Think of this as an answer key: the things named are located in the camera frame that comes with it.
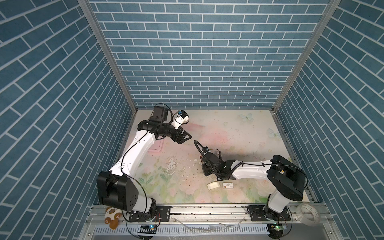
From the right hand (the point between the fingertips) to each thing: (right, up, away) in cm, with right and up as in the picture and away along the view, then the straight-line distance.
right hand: (201, 164), depth 88 cm
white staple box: (+15, -10, -6) cm, 19 cm away
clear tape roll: (+48, -20, -16) cm, 54 cm away
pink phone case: (-29, +9, +8) cm, 31 cm away
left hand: (-9, +20, -10) cm, 24 cm away
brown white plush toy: (-43, -20, -18) cm, 51 cm away
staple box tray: (+6, -10, -6) cm, 13 cm away
